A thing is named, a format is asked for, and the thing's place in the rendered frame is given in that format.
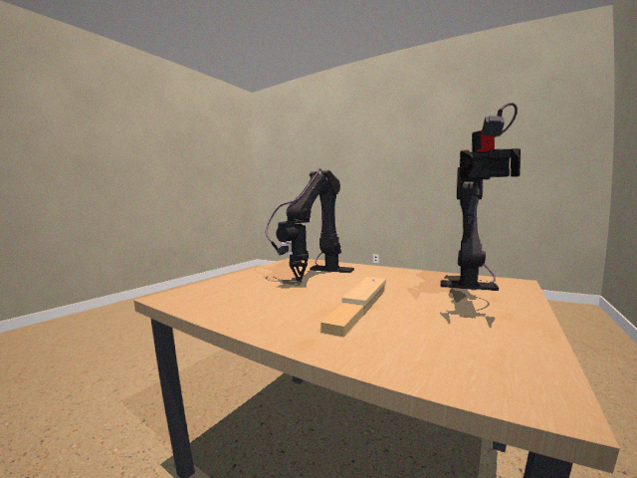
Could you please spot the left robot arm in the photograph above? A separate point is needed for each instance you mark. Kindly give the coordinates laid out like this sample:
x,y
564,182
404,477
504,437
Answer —
x,y
471,247

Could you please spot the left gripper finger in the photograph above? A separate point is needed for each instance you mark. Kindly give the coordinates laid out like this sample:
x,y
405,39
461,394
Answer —
x,y
466,163
515,164

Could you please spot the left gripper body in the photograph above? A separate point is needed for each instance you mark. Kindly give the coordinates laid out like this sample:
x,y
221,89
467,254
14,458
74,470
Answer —
x,y
489,161

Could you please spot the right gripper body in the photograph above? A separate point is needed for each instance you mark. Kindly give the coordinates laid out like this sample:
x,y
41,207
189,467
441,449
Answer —
x,y
298,249

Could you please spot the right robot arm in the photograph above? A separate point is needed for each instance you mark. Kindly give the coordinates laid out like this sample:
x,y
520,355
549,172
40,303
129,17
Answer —
x,y
299,211

